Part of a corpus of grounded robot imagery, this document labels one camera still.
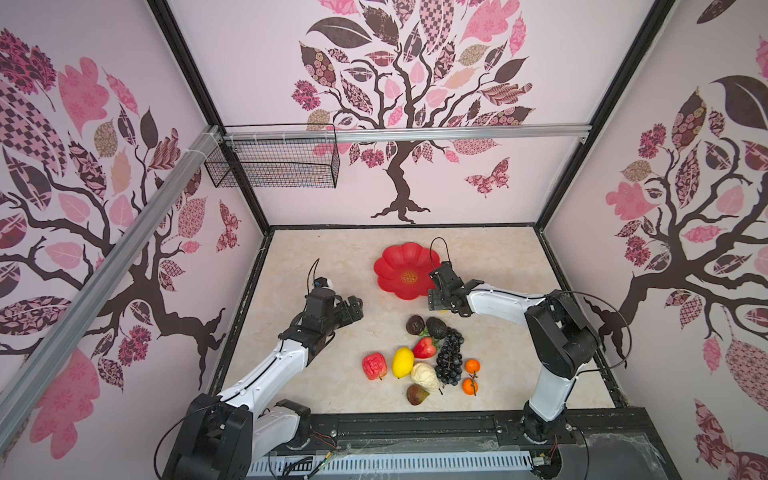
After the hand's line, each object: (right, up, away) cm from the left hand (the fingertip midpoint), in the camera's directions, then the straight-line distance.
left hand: (351, 311), depth 87 cm
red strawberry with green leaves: (+22, -10, -2) cm, 24 cm away
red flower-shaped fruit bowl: (+17, +11, +20) cm, 29 cm away
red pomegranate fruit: (+7, -14, -8) cm, 17 cm away
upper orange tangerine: (+35, -15, -5) cm, 38 cm away
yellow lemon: (+15, -13, -6) cm, 21 cm away
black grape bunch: (+29, -13, -4) cm, 32 cm away
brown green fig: (+18, -20, -10) cm, 29 cm away
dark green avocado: (+26, -5, +1) cm, 26 cm away
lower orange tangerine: (+33, -19, -8) cm, 39 cm away
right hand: (+29, +4, +10) cm, 31 cm away
